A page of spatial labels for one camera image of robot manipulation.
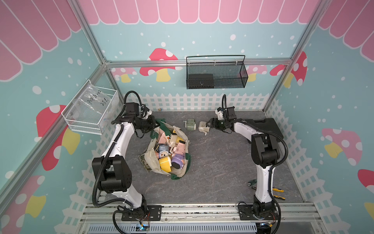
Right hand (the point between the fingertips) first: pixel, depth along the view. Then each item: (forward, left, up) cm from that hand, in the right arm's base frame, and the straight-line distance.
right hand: (209, 123), depth 101 cm
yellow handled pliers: (-42, -36, -9) cm, 56 cm away
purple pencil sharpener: (-29, +20, +2) cm, 35 cm away
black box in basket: (+11, +6, +27) cm, 30 cm away
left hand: (-11, +31, +12) cm, 35 cm away
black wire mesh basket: (+22, -4, +27) cm, 35 cm away
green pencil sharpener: (+3, +13, -4) cm, 14 cm away
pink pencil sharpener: (-20, +19, +2) cm, 28 cm away
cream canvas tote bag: (-29, +36, +6) cm, 47 cm away
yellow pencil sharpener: (-31, +27, +3) cm, 41 cm away
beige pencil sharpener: (0, +4, -5) cm, 7 cm away
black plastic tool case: (+2, -44, -5) cm, 45 cm away
